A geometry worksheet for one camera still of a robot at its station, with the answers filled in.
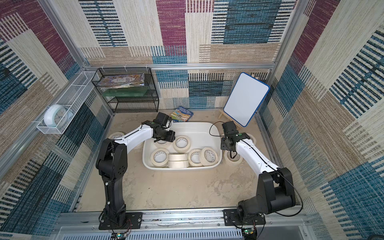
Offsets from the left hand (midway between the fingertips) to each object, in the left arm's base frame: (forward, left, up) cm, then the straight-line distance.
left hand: (170, 136), depth 98 cm
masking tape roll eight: (-21, -6, +2) cm, 22 cm away
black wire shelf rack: (+32, +25, 0) cm, 41 cm away
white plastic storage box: (-4, -17, -6) cm, 19 cm away
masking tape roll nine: (-19, -14, -2) cm, 24 cm away
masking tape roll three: (-25, -34, +15) cm, 44 cm away
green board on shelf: (+19, +27, +21) cm, 40 cm away
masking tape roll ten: (-13, -24, -5) cm, 28 cm away
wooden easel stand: (+19, -36, +2) cm, 40 cm away
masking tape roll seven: (-17, -6, +3) cm, 18 cm away
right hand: (-9, -35, +5) cm, 37 cm away
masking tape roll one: (+4, +38, -4) cm, 39 cm away
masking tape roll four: (-3, -7, -5) cm, 9 cm away
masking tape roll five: (-12, +6, -6) cm, 15 cm away
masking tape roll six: (-4, +5, -3) cm, 7 cm away
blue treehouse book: (+22, -6, -3) cm, 23 cm away
